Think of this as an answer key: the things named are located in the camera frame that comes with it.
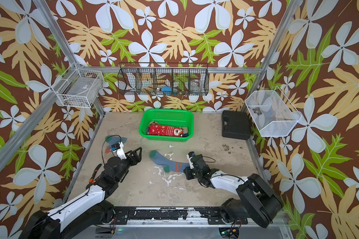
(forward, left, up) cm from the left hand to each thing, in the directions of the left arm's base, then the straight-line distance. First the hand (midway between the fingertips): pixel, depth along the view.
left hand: (138, 148), depth 83 cm
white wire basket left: (+29, +36, +19) cm, 50 cm away
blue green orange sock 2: (-3, -16, -15) cm, 23 cm away
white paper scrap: (+11, -17, -15) cm, 25 cm away
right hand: (-7, -26, -14) cm, 31 cm away
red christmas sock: (+21, -8, -10) cm, 25 cm away
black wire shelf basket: (+44, -11, +16) cm, 48 cm away
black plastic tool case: (+26, -64, -10) cm, 70 cm away
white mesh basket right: (+15, -77, +11) cm, 79 cm away
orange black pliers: (-14, +28, -15) cm, 34 cm away
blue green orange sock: (+14, +23, -13) cm, 30 cm away
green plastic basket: (+33, -22, -10) cm, 41 cm away
